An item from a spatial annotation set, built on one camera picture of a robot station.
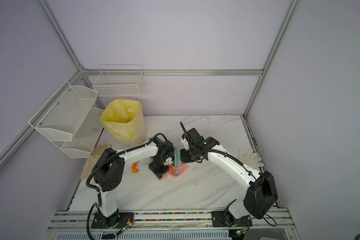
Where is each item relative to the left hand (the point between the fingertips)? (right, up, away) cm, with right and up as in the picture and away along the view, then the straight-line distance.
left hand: (157, 177), depth 83 cm
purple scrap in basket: (-42, +27, +10) cm, 51 cm away
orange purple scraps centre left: (+10, +1, +3) cm, 10 cm away
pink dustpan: (+13, +3, +9) cm, 16 cm away
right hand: (+13, +12, -5) cm, 18 cm away
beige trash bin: (-14, +22, +11) cm, 28 cm away
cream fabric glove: (-44, +8, +13) cm, 47 cm away
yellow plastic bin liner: (-29, +36, +19) cm, 50 cm away
